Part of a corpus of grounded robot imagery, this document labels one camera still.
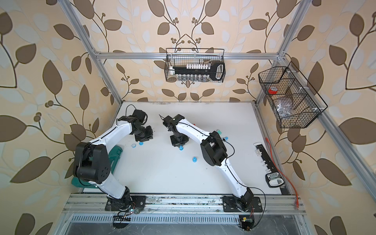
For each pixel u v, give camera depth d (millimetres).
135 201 753
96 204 760
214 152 586
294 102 730
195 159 873
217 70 834
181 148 932
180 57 912
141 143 976
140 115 755
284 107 725
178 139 811
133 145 963
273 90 806
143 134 773
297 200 752
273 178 818
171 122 707
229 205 734
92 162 462
